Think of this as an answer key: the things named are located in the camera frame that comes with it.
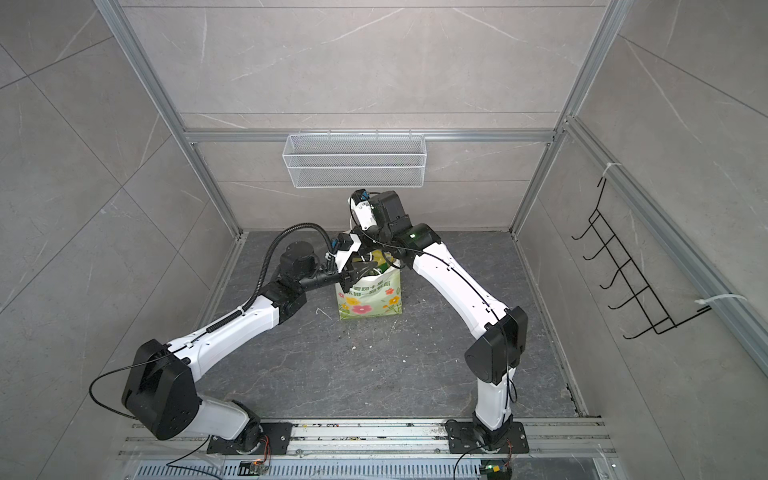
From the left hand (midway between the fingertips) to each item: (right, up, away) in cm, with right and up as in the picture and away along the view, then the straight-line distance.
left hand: (373, 253), depth 74 cm
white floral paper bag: (+1, -12, +10) cm, 15 cm away
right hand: (-6, +5, +3) cm, 9 cm away
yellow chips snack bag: (+3, -2, -4) cm, 6 cm away
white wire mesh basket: (-8, +32, +27) cm, 42 cm away
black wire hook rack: (+61, -10, -9) cm, 62 cm away
